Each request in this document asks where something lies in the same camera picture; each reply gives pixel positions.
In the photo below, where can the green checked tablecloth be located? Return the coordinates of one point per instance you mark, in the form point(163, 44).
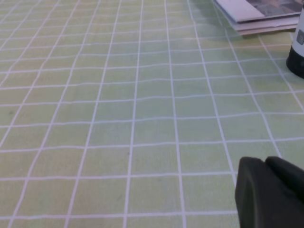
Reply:
point(135, 113)

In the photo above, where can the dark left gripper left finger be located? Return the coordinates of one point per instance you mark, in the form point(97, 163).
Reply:
point(263, 200)

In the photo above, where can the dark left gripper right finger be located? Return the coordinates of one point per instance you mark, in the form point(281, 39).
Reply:
point(291, 175)

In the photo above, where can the beige lower booklet stack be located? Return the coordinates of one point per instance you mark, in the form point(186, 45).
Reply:
point(262, 26)

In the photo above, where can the grey white top magazine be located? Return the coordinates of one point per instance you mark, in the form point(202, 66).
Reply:
point(247, 10)

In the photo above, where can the white black pen holder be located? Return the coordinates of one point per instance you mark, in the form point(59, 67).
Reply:
point(295, 60)

